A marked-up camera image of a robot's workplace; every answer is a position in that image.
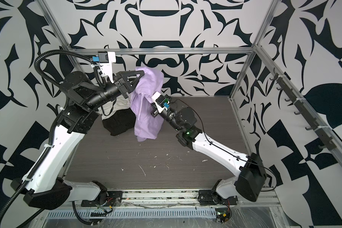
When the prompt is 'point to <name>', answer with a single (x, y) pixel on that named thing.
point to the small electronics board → (223, 214)
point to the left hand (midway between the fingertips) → (142, 67)
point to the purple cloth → (146, 125)
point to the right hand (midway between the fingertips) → (147, 90)
